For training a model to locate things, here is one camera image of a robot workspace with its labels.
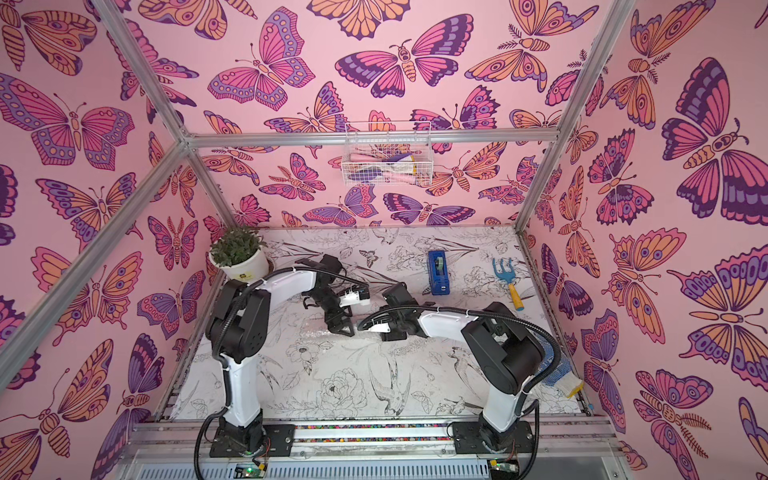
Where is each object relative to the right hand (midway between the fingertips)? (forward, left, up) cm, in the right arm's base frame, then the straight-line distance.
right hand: (385, 315), depth 94 cm
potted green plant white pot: (+13, +45, +15) cm, 50 cm away
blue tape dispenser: (+14, -18, +3) cm, 23 cm away
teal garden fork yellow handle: (+17, -43, -2) cm, 47 cm away
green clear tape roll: (+17, -18, +5) cm, 25 cm away
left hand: (-1, +10, -1) cm, 11 cm away
